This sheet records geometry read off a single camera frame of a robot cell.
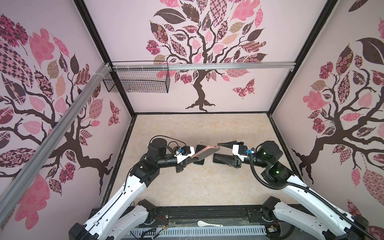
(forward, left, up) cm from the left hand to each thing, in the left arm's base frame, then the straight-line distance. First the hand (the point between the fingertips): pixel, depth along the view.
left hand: (196, 159), depth 68 cm
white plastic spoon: (-23, -3, -23) cm, 33 cm away
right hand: (0, -9, +10) cm, 13 cm away
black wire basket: (+54, +29, +9) cm, 62 cm away
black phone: (-2, -4, +10) cm, 11 cm away
